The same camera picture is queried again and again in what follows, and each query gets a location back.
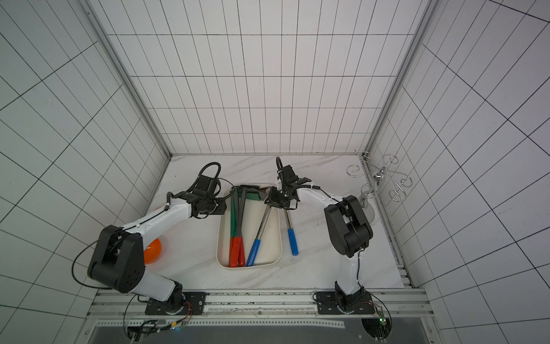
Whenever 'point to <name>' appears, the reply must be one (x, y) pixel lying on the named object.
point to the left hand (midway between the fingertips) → (220, 210)
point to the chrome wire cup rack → (381, 173)
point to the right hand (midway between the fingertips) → (269, 197)
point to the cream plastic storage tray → (270, 249)
